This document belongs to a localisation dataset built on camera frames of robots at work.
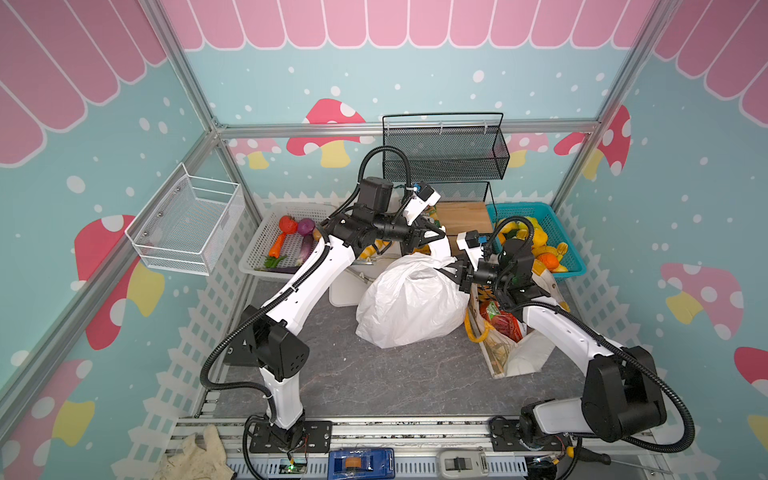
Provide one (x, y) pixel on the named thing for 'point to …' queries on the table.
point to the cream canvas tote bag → (502, 354)
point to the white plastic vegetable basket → (269, 233)
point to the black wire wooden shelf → (463, 186)
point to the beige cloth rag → (197, 463)
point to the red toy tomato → (288, 224)
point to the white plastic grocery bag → (412, 300)
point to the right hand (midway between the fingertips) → (435, 264)
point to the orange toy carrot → (275, 249)
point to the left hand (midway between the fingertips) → (440, 239)
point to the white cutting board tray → (348, 288)
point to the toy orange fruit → (549, 260)
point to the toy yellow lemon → (540, 236)
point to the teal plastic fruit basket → (550, 224)
